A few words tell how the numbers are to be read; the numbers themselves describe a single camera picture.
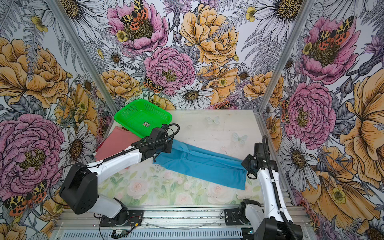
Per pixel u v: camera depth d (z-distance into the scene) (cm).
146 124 113
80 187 43
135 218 73
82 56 88
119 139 100
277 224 39
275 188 47
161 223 74
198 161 94
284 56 90
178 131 68
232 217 74
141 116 116
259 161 57
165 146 77
